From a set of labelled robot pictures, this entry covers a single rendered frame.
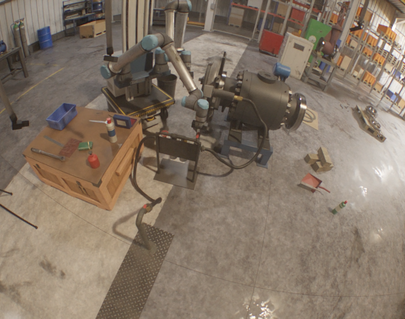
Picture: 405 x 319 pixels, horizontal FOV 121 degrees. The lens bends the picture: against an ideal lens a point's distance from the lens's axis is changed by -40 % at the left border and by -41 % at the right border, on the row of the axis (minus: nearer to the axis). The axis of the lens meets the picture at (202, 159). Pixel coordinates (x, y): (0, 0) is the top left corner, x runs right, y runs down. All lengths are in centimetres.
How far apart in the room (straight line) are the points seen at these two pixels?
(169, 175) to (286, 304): 166
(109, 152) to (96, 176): 25
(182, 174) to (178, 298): 118
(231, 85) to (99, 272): 212
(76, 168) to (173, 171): 97
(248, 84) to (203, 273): 175
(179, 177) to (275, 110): 119
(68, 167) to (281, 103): 200
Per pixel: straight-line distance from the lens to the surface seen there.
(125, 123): 172
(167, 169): 199
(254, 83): 197
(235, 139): 208
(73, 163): 163
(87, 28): 857
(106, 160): 153
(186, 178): 193
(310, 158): 269
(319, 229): 224
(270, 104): 196
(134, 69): 226
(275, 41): 731
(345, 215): 265
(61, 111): 223
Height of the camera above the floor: 157
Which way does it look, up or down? 48 degrees down
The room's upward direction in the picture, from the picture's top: 12 degrees clockwise
